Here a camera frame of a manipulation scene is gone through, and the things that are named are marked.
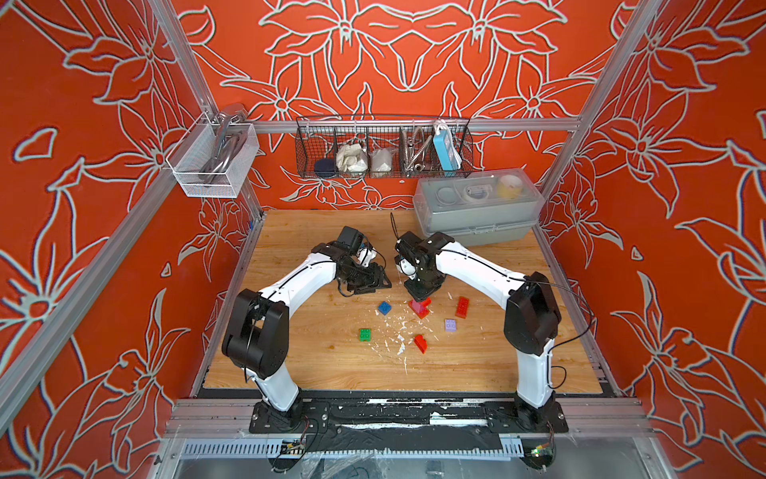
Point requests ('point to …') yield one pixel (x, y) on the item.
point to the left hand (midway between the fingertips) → (384, 284)
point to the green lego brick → (365, 334)
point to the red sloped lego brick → (421, 343)
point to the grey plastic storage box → (478, 207)
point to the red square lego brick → (421, 306)
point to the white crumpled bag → (351, 157)
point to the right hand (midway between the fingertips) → (413, 296)
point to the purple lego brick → (450, 325)
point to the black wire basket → (384, 148)
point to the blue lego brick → (384, 307)
